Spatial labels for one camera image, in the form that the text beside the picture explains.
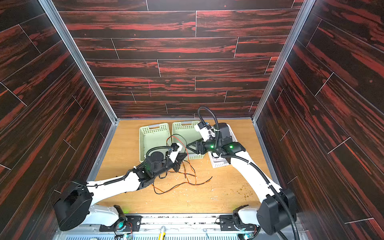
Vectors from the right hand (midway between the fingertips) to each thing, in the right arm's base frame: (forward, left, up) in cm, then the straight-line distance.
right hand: (192, 143), depth 76 cm
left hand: (-4, +3, -5) cm, 7 cm away
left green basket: (+22, +30, -22) cm, 43 cm away
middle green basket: (+25, +7, -21) cm, 34 cm away
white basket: (-1, -15, -18) cm, 24 cm away
